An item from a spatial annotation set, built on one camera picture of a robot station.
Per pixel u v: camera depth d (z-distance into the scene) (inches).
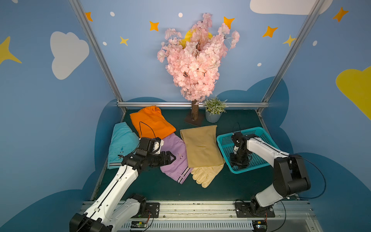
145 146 23.4
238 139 27.1
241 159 30.0
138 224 28.3
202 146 37.9
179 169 33.9
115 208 16.5
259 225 28.7
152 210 29.2
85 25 29.4
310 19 28.9
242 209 29.4
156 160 26.1
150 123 43.7
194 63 25.9
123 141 37.2
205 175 33.9
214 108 39.9
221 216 29.0
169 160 26.6
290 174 17.9
